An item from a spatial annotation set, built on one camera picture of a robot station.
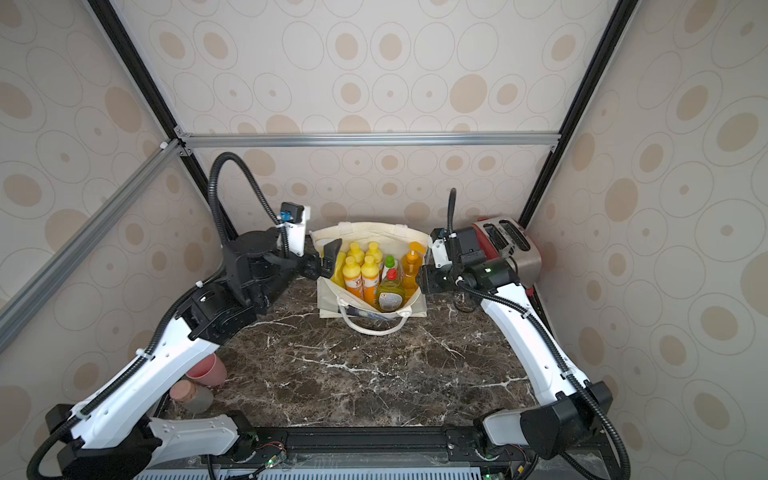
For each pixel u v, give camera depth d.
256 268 0.42
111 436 0.38
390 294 0.89
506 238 0.95
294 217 0.49
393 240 0.86
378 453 0.73
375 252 0.88
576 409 0.38
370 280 0.87
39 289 0.54
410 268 0.90
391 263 0.90
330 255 0.55
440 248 0.67
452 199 0.59
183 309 0.43
